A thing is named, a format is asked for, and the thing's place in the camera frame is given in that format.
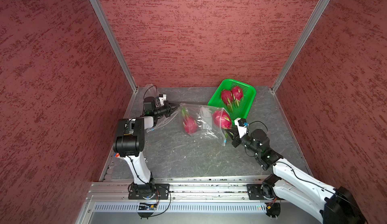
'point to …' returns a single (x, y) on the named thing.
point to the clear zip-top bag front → (150, 91)
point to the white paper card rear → (206, 114)
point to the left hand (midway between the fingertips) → (179, 106)
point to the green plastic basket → (245, 105)
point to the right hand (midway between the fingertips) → (226, 131)
